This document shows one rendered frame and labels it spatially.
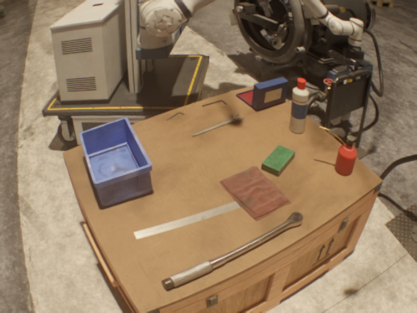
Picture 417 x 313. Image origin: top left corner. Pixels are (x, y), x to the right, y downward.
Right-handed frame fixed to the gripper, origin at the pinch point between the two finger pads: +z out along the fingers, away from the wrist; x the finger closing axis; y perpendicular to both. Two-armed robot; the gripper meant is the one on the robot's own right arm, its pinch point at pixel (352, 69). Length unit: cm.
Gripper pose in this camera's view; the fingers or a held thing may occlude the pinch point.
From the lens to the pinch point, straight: 221.4
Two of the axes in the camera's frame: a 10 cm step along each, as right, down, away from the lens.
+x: -10.0, 0.3, -0.4
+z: 0.0, 7.7, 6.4
